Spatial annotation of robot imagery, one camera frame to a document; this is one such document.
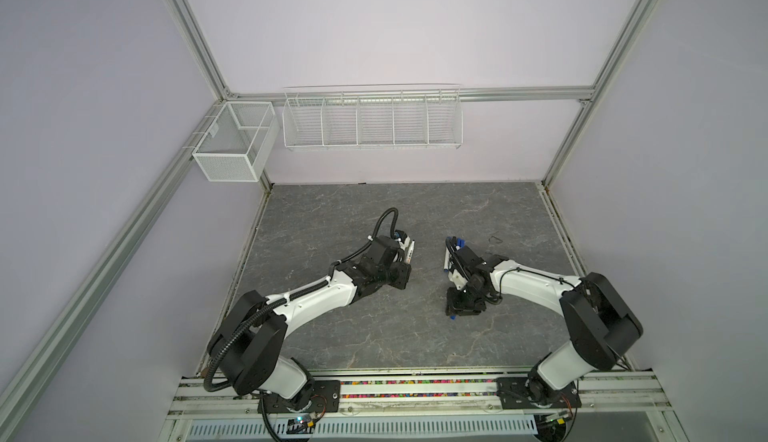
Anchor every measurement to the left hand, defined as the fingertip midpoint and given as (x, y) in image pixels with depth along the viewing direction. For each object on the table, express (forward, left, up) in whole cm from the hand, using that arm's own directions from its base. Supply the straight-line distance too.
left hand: (408, 272), depth 85 cm
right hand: (-9, -13, -10) cm, 19 cm away
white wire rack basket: (+48, +8, +20) cm, 52 cm away
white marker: (+4, -1, +3) cm, 5 cm away
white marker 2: (+15, -20, -9) cm, 26 cm away
